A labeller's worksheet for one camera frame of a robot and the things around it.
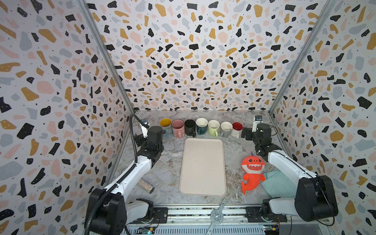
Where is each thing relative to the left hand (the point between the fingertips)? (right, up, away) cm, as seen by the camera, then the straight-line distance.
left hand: (144, 129), depth 80 cm
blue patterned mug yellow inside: (+7, +3, +23) cm, 24 cm away
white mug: (+58, -1, +26) cm, 64 cm away
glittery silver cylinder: (0, -31, +1) cm, 31 cm away
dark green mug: (+32, +3, +23) cm, 40 cm away
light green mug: (+40, +2, +24) cm, 47 cm away
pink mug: (+16, 0, +17) cm, 24 cm away
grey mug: (+49, 0, +23) cm, 55 cm away
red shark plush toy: (+61, -21, +3) cm, 64 cm away
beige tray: (+32, -25, +8) cm, 42 cm away
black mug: (+24, 0, +22) cm, 32 cm away
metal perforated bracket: (+39, -45, -6) cm, 59 cm away
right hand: (+60, +2, +7) cm, 61 cm away
